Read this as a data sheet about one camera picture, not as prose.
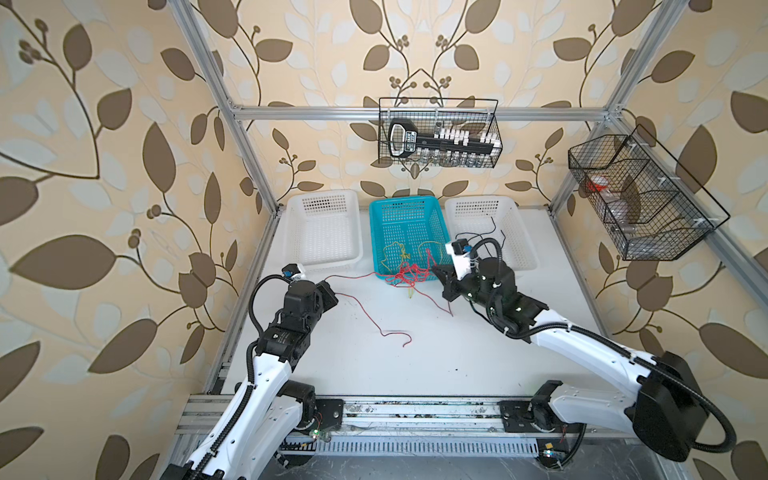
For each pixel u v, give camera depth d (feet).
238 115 3.05
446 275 2.33
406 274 2.59
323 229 3.78
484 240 1.94
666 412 1.29
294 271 2.28
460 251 2.15
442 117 2.99
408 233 3.69
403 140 2.77
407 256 3.41
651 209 2.39
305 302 1.90
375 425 2.42
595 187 2.70
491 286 1.87
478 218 3.79
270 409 1.96
